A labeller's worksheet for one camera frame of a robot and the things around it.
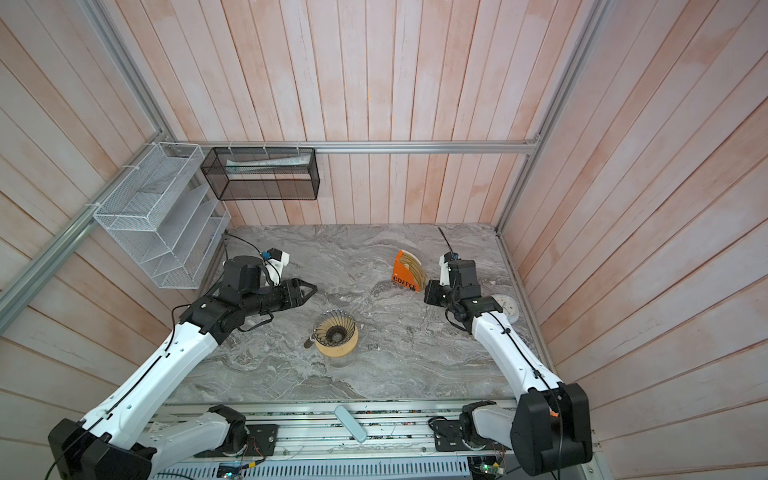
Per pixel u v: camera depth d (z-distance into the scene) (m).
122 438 0.39
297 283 0.67
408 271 0.96
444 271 0.77
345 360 0.86
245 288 0.56
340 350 0.76
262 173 1.04
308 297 0.70
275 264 0.68
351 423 0.75
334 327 0.80
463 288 0.64
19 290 0.52
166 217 0.73
